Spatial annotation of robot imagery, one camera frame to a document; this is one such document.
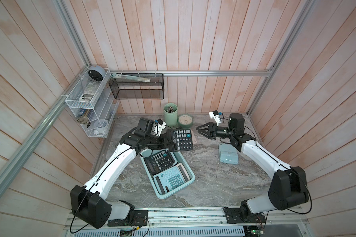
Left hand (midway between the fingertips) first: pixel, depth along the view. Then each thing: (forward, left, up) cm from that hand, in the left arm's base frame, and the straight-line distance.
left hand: (171, 145), depth 74 cm
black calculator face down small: (+3, -4, +1) cm, 5 cm away
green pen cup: (+32, +1, -10) cm, 34 cm away
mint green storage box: (0, -4, -14) cm, 14 cm away
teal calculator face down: (+7, -37, -21) cm, 43 cm away
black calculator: (-1, +8, -16) cm, 18 cm away
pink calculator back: (+18, -16, -22) cm, 33 cm away
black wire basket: (+50, +33, -2) cm, 60 cm away
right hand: (+7, -13, +3) cm, 16 cm away
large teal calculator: (-12, 0, -14) cm, 18 cm away
